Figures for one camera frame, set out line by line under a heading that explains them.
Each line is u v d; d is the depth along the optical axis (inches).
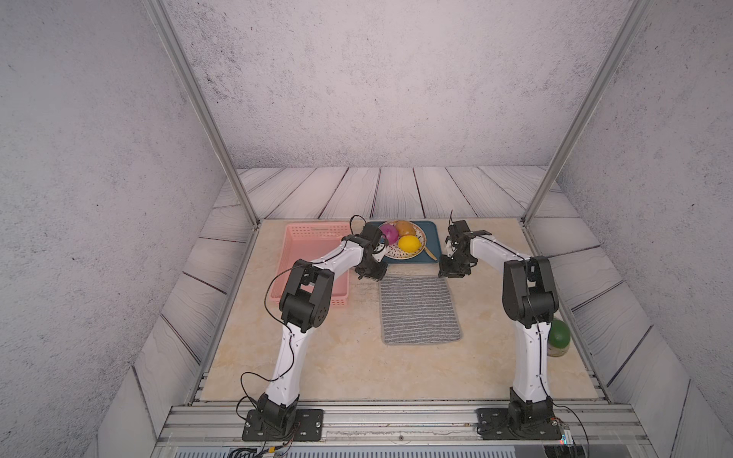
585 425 29.1
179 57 30.4
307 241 43.8
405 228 44.0
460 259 34.3
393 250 43.7
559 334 33.4
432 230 45.6
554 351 33.4
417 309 37.1
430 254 43.0
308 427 28.6
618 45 29.9
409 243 42.4
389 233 42.4
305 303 23.4
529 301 23.2
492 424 28.5
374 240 34.3
